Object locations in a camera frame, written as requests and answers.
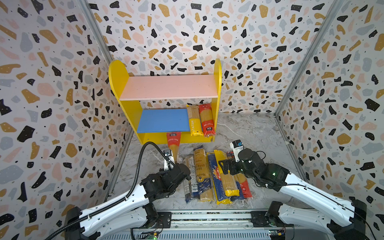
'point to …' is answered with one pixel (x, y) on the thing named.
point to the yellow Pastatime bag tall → (195, 124)
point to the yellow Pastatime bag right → (228, 180)
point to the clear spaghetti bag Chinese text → (203, 182)
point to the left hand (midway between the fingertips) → (178, 162)
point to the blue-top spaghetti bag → (237, 186)
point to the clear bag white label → (190, 187)
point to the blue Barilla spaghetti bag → (218, 182)
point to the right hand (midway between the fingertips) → (224, 158)
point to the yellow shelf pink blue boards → (158, 105)
